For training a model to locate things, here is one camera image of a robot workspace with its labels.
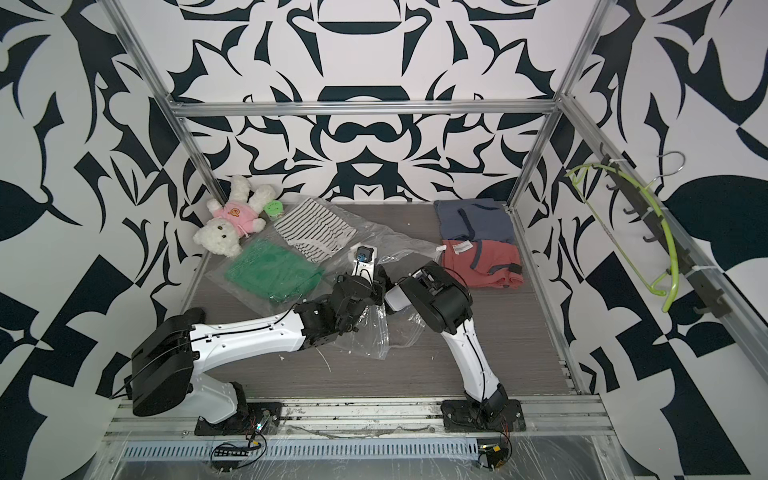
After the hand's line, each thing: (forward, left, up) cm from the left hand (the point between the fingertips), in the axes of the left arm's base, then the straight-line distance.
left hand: (378, 263), depth 77 cm
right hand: (+6, +17, -17) cm, 25 cm away
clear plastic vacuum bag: (-14, 0, -8) cm, 16 cm away
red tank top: (+12, -36, -20) cm, 43 cm away
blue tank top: (+33, -37, -21) cm, 54 cm away
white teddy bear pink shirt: (+31, +49, -15) cm, 60 cm away
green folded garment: (+12, +37, -20) cm, 43 cm away
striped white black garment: (+29, +22, -21) cm, 42 cm away
